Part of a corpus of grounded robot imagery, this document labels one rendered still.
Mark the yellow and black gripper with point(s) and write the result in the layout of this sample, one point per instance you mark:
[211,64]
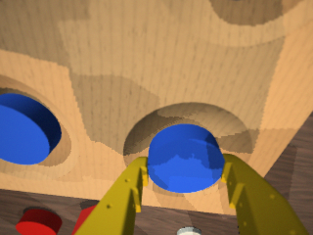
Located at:
[260,208]

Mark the red cube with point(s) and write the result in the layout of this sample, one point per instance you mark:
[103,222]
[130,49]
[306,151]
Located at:
[83,215]

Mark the tan wooden tray with round pockets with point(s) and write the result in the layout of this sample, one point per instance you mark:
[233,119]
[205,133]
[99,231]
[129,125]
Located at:
[115,73]

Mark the blue disc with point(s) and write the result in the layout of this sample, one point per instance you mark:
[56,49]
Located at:
[184,158]
[29,132]

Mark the red disc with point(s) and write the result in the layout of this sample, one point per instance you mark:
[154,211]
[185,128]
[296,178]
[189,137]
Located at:
[39,222]

